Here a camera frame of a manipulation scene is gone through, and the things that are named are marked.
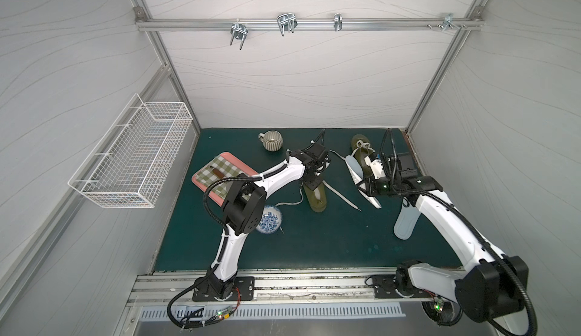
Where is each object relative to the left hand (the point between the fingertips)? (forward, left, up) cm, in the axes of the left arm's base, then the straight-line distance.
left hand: (313, 181), depth 93 cm
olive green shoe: (-5, -2, -4) cm, 7 cm away
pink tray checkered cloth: (+11, +42, -5) cm, 44 cm away
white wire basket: (-13, +57, +24) cm, 64 cm away
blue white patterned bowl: (-15, +17, -7) cm, 23 cm away
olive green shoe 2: (+18, -24, 0) cm, 30 cm away
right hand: (-7, -17, +9) cm, 20 cm away
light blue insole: (+1, -16, +10) cm, 19 cm away
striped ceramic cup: (+24, +20, -1) cm, 31 cm away
